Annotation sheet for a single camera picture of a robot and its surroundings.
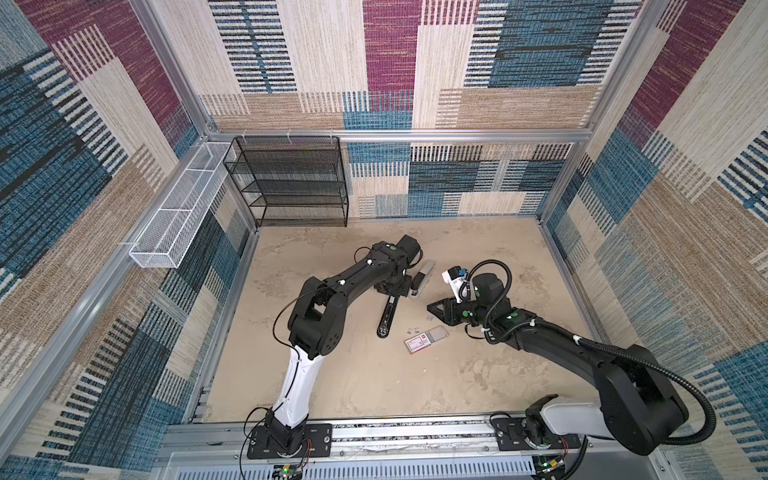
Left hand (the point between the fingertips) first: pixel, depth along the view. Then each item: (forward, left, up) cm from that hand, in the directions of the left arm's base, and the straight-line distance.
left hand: (397, 288), depth 95 cm
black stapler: (-8, +3, -3) cm, 9 cm away
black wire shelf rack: (+38, +37, +13) cm, 54 cm away
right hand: (-11, -9, +5) cm, 15 cm away
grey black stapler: (+3, -7, 0) cm, 8 cm away
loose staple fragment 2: (-12, -6, -5) cm, 14 cm away
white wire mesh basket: (-3, +55, +28) cm, 62 cm away
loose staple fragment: (-12, -3, -6) cm, 14 cm away
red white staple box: (-16, -5, -5) cm, 17 cm away
